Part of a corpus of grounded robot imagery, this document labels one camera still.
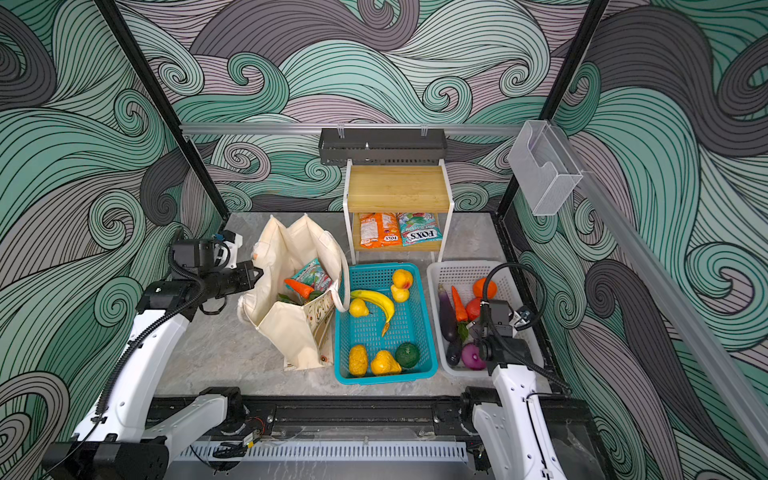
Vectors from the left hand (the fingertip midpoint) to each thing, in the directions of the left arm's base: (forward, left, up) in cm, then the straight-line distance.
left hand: (262, 269), depth 75 cm
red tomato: (-2, -58, -17) cm, 61 cm away
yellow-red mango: (+7, -37, -14) cm, 40 cm away
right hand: (-9, -60, -14) cm, 62 cm away
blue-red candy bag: (+6, -10, -12) cm, 17 cm away
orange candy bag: (+19, -30, -5) cm, 36 cm away
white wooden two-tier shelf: (+14, -34, +9) cm, 38 cm away
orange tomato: (+7, -62, -18) cm, 65 cm away
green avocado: (-14, -38, -18) cm, 45 cm away
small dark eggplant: (-14, -51, -19) cm, 56 cm away
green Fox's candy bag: (+20, -42, -5) cm, 47 cm away
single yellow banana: (+2, -29, -18) cm, 34 cm away
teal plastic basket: (-4, -40, -23) cm, 46 cm away
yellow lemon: (+4, -37, -19) cm, 42 cm away
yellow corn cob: (-16, -25, -19) cm, 35 cm away
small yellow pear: (0, -24, -20) cm, 31 cm away
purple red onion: (-15, -55, -17) cm, 60 cm away
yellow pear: (-17, -32, -18) cm, 41 cm away
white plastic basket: (+11, -57, -17) cm, 60 cm away
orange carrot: (+2, -7, -12) cm, 15 cm away
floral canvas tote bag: (-13, -10, -9) cm, 18 cm away
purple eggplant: (-3, -51, -18) cm, 54 cm away
